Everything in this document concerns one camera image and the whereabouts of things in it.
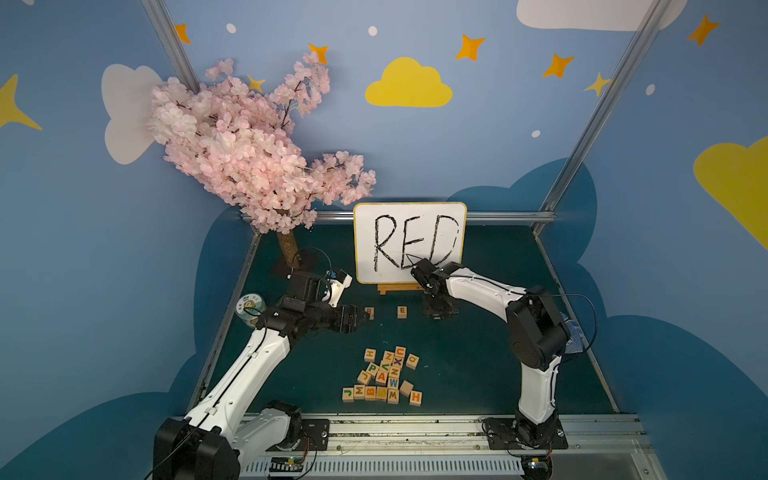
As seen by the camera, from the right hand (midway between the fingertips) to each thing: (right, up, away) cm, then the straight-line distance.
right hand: (440, 309), depth 94 cm
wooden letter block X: (-14, -13, -10) cm, 22 cm away
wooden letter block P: (-21, -14, -12) cm, 29 cm away
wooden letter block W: (-15, -17, -14) cm, 27 cm away
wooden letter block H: (-10, -21, -16) cm, 28 cm away
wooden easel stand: (-18, +6, +4) cm, 20 cm away
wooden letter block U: (-13, -11, -8) cm, 19 cm away
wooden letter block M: (-15, -20, -16) cm, 30 cm away
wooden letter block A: (-19, -17, -13) cm, 28 cm away
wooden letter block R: (-22, -1, +1) cm, 22 cm away
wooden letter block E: (-13, -1, +1) cm, 13 cm away
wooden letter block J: (-28, -20, -16) cm, 37 cm away
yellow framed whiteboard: (-16, +23, -2) cm, 28 cm away
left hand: (-25, +3, -16) cm, 29 cm away
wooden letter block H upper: (-22, -12, -9) cm, 27 cm away
